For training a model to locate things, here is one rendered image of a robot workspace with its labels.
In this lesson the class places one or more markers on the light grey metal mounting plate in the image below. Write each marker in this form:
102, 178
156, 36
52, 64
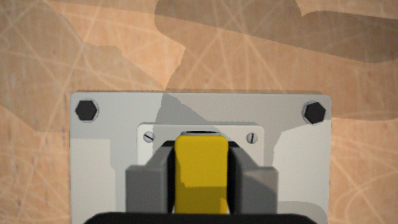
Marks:
103, 131

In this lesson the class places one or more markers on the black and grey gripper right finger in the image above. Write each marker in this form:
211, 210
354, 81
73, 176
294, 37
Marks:
254, 188

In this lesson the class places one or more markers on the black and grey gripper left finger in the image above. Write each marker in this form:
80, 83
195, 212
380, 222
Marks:
150, 188

